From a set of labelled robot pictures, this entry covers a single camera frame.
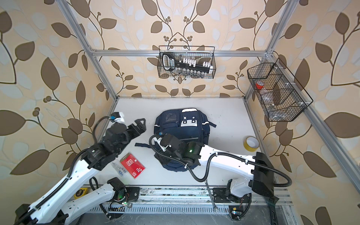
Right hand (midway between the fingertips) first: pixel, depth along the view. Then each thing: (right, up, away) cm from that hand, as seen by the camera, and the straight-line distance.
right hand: (159, 152), depth 72 cm
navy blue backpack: (+18, +13, +19) cm, 29 cm away
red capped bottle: (+57, +37, +9) cm, 68 cm away
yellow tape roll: (+58, 0, +22) cm, 62 cm away
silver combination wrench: (+28, -26, +2) cm, 38 cm away
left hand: (-10, +16, -2) cm, 19 cm away
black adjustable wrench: (+58, -26, 0) cm, 64 cm away
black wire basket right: (+65, +29, +1) cm, 71 cm away
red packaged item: (-18, -13, +14) cm, 27 cm away
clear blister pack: (-26, -13, +11) cm, 31 cm away
